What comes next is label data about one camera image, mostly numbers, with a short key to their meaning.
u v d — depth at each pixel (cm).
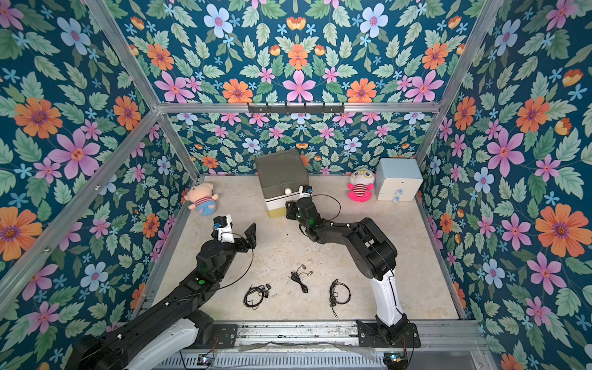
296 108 93
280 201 95
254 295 82
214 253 59
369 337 73
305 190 86
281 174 115
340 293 83
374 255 54
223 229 67
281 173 115
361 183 109
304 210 75
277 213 98
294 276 86
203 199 102
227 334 74
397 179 99
